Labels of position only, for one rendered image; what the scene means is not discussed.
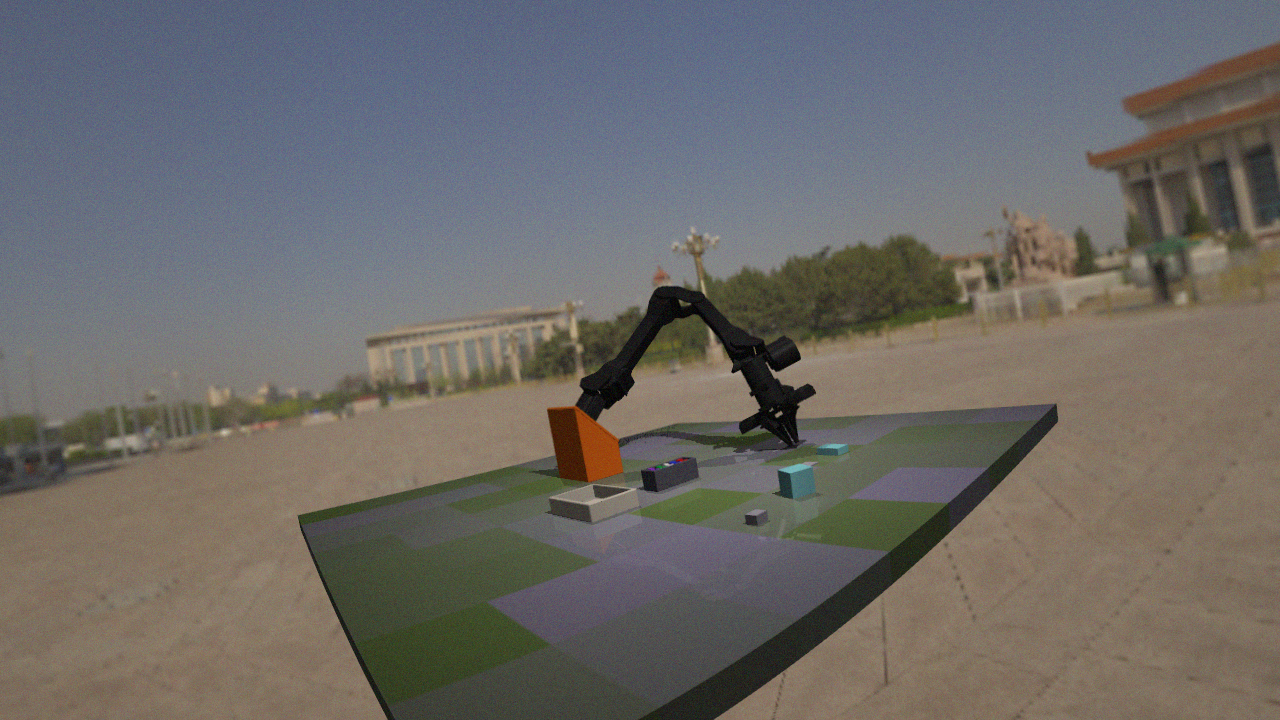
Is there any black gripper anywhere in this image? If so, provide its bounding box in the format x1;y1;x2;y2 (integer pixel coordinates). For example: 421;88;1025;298
739;375;817;447

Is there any teal cube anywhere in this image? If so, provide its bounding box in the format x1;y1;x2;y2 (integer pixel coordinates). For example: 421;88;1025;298
778;464;817;498

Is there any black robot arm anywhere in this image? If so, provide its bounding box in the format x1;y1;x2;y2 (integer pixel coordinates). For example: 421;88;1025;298
575;286;801;421

